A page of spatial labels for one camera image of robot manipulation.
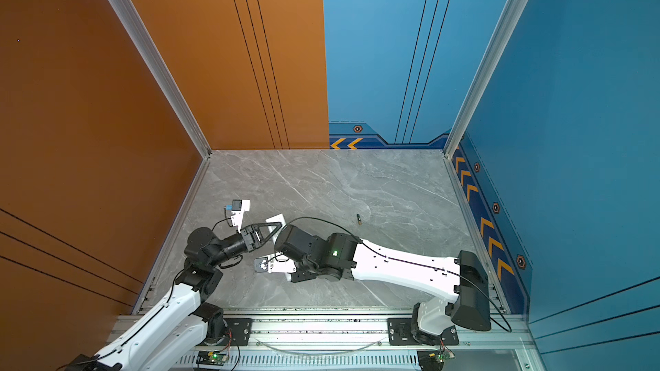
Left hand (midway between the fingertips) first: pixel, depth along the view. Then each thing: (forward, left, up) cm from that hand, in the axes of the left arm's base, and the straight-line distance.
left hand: (280, 227), depth 70 cm
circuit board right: (-26, -45, -22) cm, 57 cm away
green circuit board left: (-27, +19, -25) cm, 41 cm away
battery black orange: (+16, -24, -22) cm, 36 cm away
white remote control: (+2, 0, +1) cm, 2 cm away
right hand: (-6, -2, -4) cm, 7 cm away
